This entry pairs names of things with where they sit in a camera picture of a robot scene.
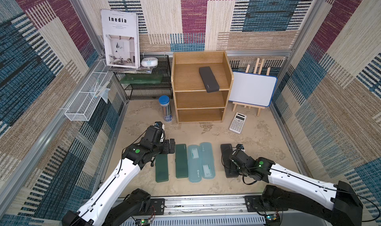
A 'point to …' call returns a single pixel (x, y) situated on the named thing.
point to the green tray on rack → (142, 79)
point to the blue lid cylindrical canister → (164, 101)
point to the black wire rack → (153, 91)
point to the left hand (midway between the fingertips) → (167, 142)
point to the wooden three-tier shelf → (193, 104)
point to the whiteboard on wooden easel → (254, 90)
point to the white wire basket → (80, 108)
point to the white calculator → (238, 123)
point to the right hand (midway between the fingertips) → (230, 165)
